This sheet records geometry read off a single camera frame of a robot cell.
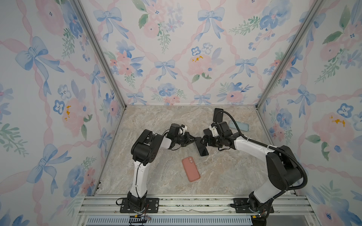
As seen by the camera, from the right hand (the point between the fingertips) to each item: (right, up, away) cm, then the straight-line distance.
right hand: (204, 141), depth 91 cm
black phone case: (+15, +15, +23) cm, 32 cm away
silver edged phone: (-2, -5, +1) cm, 5 cm away
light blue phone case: (+31, +9, +16) cm, 36 cm away
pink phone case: (-9, -17, -3) cm, 19 cm away
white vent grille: (-5, -37, -21) cm, 42 cm away
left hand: (-4, +1, +4) cm, 6 cm away
